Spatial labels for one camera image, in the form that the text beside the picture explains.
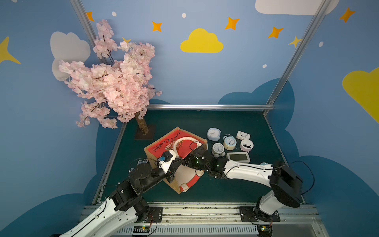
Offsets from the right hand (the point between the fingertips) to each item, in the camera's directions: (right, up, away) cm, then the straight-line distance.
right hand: (183, 157), depth 80 cm
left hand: (0, +4, -16) cm, 16 cm away
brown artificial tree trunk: (-29, +19, +18) cm, 39 cm away
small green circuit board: (-21, -34, -8) cm, 41 cm away
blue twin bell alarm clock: (+31, +6, +18) cm, 36 cm away
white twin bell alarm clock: (+21, +2, +15) cm, 26 cm away
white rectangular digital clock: (+35, -2, +11) cm, 37 cm away
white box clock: (+41, +11, +24) cm, 48 cm away
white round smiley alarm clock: (+42, +4, +18) cm, 46 cm away
